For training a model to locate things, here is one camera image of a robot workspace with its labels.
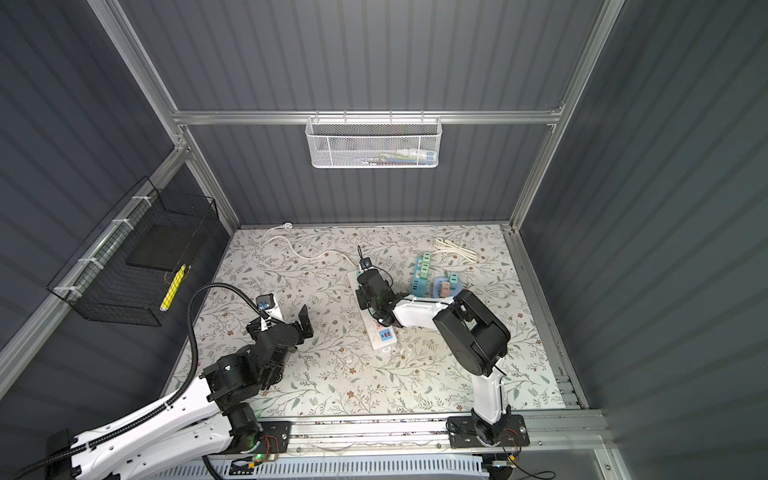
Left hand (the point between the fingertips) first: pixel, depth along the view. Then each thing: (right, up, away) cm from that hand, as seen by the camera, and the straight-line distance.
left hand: (290, 313), depth 75 cm
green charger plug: (+38, +14, +27) cm, 48 cm away
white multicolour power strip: (+22, -10, +14) cm, 28 cm away
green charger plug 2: (+37, +9, +24) cm, 45 cm away
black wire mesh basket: (-39, +11, -3) cm, 41 cm away
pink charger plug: (+43, +4, +19) cm, 47 cm away
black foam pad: (-32, +17, -1) cm, 36 cm away
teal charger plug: (+46, +6, +21) cm, 51 cm away
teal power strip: (+35, +4, +24) cm, 43 cm away
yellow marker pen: (-26, +5, -7) cm, 27 cm away
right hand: (+18, +4, +21) cm, 28 cm away
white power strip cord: (-17, +26, +46) cm, 56 cm away
